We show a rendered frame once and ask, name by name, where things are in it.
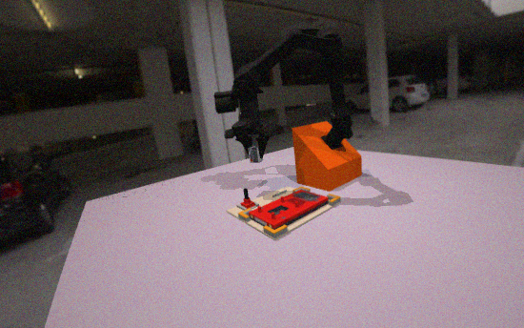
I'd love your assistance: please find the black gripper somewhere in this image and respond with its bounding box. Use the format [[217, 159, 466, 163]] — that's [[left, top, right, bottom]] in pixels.
[[224, 109, 283, 158]]

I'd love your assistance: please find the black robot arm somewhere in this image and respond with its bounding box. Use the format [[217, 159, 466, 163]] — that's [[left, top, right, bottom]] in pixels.
[[214, 27, 353, 150]]

